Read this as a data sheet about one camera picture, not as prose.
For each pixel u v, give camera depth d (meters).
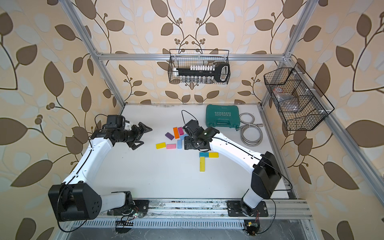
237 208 0.73
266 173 0.42
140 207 0.74
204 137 0.55
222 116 1.08
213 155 0.91
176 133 1.04
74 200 0.40
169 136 1.02
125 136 0.66
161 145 0.99
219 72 0.84
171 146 0.97
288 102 0.70
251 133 1.02
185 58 0.91
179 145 0.99
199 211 0.74
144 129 0.73
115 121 0.63
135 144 0.76
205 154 0.92
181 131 1.05
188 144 0.72
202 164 0.89
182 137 1.02
